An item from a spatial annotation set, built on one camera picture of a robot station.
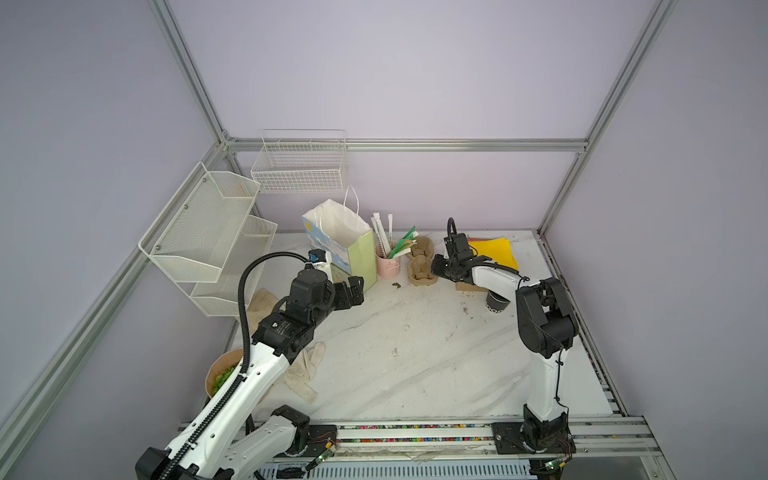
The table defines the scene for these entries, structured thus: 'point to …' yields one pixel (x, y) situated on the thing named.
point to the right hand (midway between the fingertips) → (432, 264)
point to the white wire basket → (300, 161)
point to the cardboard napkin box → (468, 287)
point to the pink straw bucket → (387, 268)
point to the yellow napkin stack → (499, 250)
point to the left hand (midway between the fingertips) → (346, 284)
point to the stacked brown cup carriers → (421, 269)
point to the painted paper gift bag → (336, 227)
